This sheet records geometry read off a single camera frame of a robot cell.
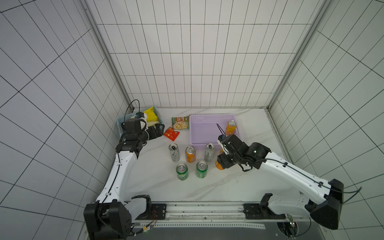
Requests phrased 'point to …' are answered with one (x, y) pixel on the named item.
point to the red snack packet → (171, 134)
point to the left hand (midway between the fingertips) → (156, 130)
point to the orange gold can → (230, 127)
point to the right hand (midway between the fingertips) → (218, 159)
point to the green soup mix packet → (180, 122)
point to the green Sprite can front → (182, 171)
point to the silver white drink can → (175, 156)
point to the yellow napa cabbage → (152, 117)
